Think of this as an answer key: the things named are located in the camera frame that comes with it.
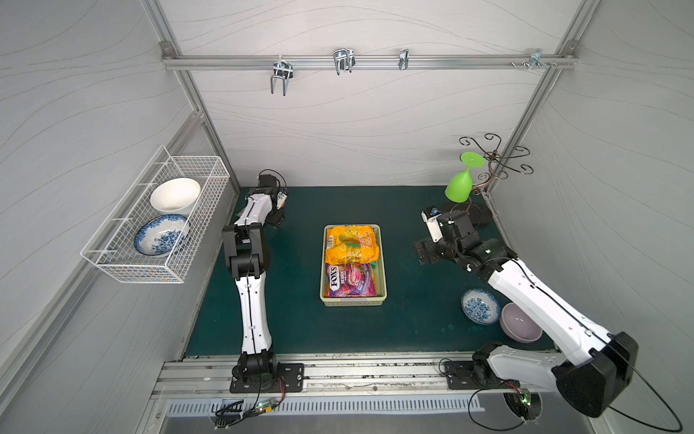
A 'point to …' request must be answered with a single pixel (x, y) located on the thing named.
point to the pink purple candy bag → (350, 280)
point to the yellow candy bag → (351, 244)
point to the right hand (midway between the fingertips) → (432, 237)
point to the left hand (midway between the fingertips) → (266, 213)
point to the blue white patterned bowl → (481, 306)
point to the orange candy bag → (284, 204)
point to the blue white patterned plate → (160, 234)
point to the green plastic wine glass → (459, 186)
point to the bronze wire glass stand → (499, 165)
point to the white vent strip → (243, 407)
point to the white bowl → (175, 195)
